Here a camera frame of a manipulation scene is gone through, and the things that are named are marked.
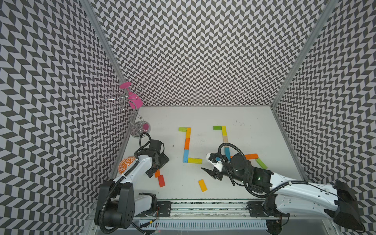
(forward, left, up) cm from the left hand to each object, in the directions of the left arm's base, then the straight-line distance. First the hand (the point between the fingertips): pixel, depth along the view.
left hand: (160, 166), depth 87 cm
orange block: (+16, -16, -1) cm, 22 cm away
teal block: (+9, -42, -2) cm, 43 cm away
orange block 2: (+6, -56, +1) cm, 56 cm away
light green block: (+28, -12, -1) cm, 30 cm away
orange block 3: (-5, +1, 0) cm, 5 cm away
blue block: (+7, -15, -1) cm, 17 cm away
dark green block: (+28, -37, -1) cm, 47 cm away
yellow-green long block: (+3, -21, +1) cm, 21 cm away
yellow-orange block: (+24, -16, 0) cm, 29 cm away
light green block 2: (+1, -63, -3) cm, 63 cm away
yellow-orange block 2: (-11, -25, -2) cm, 27 cm away
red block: (-9, -2, -1) cm, 9 cm away
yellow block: (+26, -42, -1) cm, 49 cm away
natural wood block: (+19, -42, -1) cm, 46 cm away
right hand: (-5, -27, +17) cm, 32 cm away
